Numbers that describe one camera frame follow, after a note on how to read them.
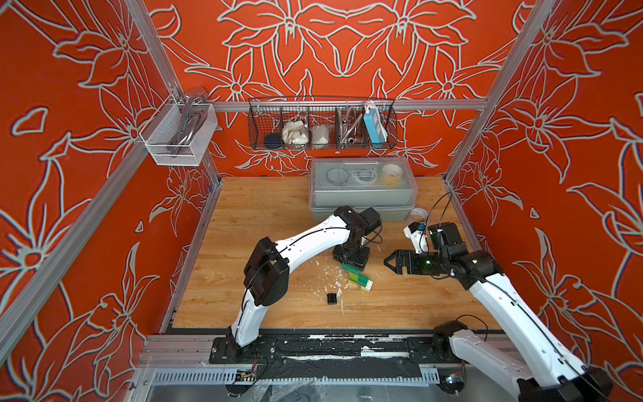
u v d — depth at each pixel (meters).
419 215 1.00
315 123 1.01
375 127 0.87
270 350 0.73
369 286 0.83
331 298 0.81
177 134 0.83
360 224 0.60
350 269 0.78
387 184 0.90
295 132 0.92
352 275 0.80
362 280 0.81
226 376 0.70
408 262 0.64
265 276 0.48
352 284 0.84
